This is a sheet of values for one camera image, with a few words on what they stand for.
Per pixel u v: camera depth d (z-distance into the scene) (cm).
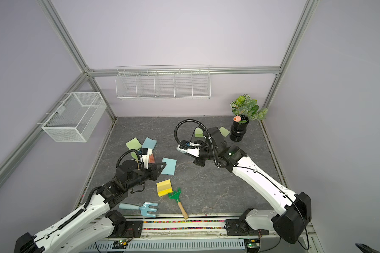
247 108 91
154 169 67
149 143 105
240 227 66
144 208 80
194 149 60
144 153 68
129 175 58
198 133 108
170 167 77
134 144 104
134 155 98
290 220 37
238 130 100
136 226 74
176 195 85
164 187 86
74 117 83
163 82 101
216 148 54
